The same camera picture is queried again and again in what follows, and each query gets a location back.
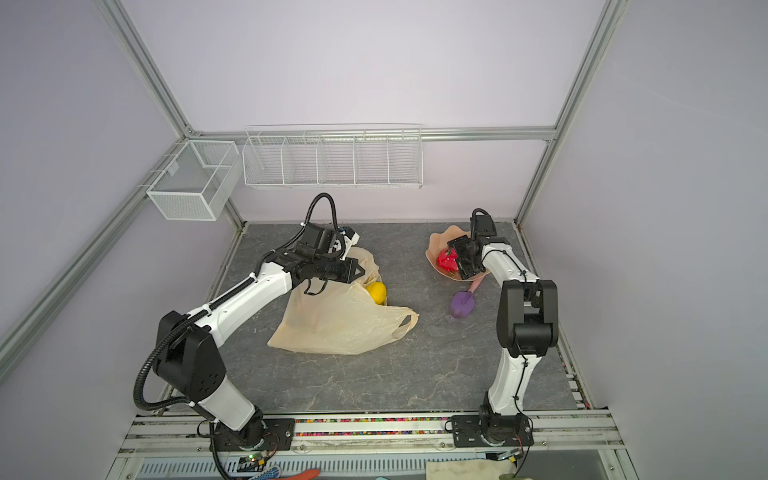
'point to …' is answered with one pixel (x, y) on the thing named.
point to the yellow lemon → (378, 291)
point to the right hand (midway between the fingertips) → (453, 256)
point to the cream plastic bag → (342, 320)
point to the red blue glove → (274, 473)
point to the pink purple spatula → (462, 302)
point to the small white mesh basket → (199, 181)
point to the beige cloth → (468, 469)
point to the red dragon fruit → (448, 260)
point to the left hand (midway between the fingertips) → (364, 275)
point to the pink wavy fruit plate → (439, 241)
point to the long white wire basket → (339, 155)
